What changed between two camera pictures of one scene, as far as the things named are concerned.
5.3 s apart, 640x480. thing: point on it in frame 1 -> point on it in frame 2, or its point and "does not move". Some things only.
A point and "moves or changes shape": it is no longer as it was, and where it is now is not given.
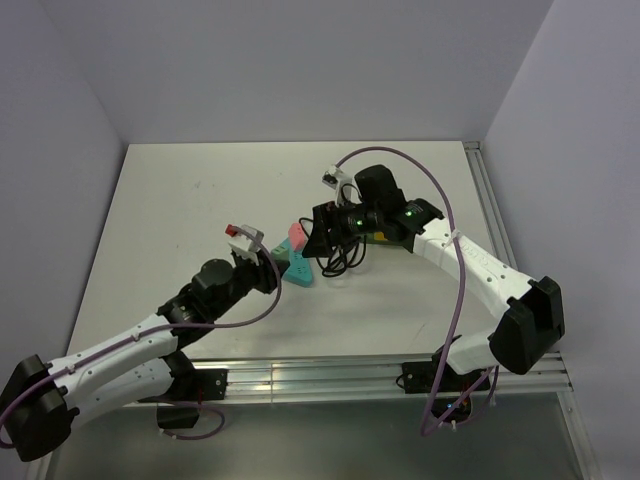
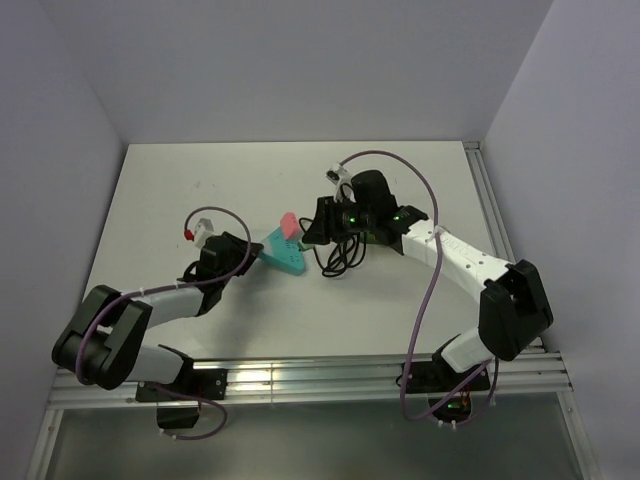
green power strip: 370,239 does not move
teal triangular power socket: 299,271 moves or changes shape
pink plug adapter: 295,235 moves or changes shape
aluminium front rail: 273,379 does not move
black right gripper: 330,209 does not move
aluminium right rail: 490,204 does not move
